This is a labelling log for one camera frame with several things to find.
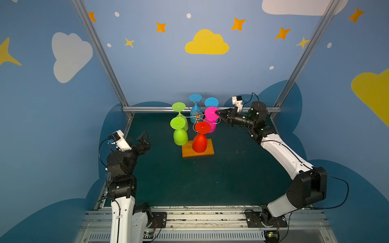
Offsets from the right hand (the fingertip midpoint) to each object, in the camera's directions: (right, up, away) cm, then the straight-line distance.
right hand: (217, 110), depth 71 cm
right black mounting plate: (+19, -55, +3) cm, 58 cm away
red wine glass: (-8, -15, +5) cm, 18 cm away
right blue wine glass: (-2, +6, +9) cm, 11 cm away
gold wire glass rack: (-8, -1, +7) cm, 11 cm away
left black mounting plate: (-29, -54, +3) cm, 61 cm away
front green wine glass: (-18, -12, +8) cm, 24 cm away
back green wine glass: (-19, +3, +9) cm, 21 cm away
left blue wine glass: (-11, +9, +13) cm, 19 cm away
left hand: (-37, -11, -3) cm, 39 cm away
